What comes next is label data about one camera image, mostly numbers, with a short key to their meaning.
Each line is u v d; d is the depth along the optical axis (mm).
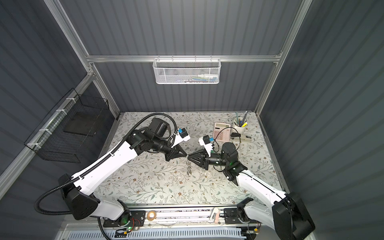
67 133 725
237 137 1020
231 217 733
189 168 684
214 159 655
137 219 722
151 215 754
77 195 386
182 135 606
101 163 440
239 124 1025
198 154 690
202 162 649
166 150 604
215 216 724
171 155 597
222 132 1051
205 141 641
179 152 610
